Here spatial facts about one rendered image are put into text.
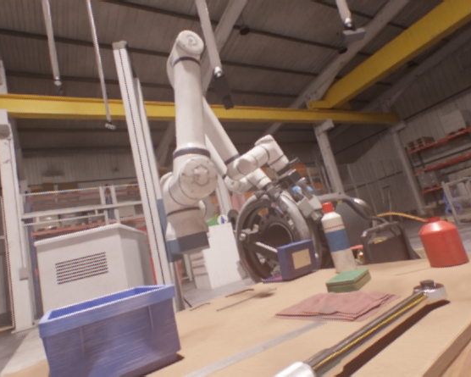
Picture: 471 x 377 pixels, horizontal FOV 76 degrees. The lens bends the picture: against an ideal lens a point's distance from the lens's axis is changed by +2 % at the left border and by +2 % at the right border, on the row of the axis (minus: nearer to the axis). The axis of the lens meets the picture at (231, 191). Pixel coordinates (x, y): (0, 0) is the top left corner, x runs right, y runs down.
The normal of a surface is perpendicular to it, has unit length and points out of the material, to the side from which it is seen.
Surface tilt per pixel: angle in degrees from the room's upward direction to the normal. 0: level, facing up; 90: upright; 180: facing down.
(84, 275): 90
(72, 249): 90
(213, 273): 90
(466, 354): 90
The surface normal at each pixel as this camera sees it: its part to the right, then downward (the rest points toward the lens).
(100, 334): 0.47, -0.28
